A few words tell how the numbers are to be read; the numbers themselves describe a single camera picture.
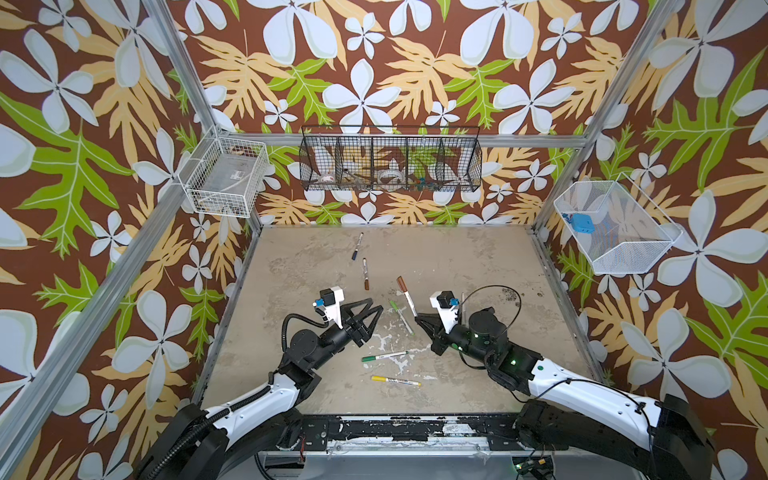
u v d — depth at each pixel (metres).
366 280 1.04
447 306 0.63
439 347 0.67
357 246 1.14
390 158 0.96
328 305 0.65
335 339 0.66
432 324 0.68
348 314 0.68
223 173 0.86
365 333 0.66
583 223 0.86
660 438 0.41
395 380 0.82
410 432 0.75
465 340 0.64
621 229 0.80
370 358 0.87
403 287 0.73
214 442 0.41
